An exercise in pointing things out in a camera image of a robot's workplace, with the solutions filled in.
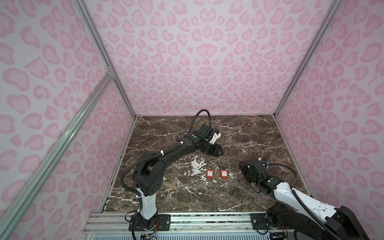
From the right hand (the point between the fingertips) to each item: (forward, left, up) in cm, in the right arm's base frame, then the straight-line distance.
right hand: (238, 164), depth 85 cm
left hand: (+5, +10, +7) cm, 13 cm away
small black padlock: (+24, -11, -8) cm, 28 cm away
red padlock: (-3, +16, -5) cm, 17 cm away
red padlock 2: (-2, +8, -6) cm, 10 cm away
